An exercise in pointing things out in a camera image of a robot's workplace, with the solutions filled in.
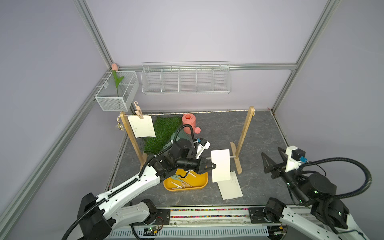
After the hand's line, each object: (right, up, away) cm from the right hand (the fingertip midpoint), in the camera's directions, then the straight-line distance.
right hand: (271, 151), depth 61 cm
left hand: (-23, -8, +4) cm, 25 cm away
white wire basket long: (-38, +42, +37) cm, 67 cm away
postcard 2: (-19, -11, +7) cm, 23 cm away
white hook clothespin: (-41, -24, +22) cm, 52 cm away
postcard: (-54, +9, +4) cm, 55 cm away
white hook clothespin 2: (-33, -9, +1) cm, 35 cm away
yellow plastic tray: (-41, -22, +23) cm, 51 cm away
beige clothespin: (-38, -23, +22) cm, 49 cm away
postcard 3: (-12, -25, +22) cm, 36 cm away
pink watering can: (-35, +15, +41) cm, 56 cm away
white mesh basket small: (-79, +26, +19) cm, 85 cm away
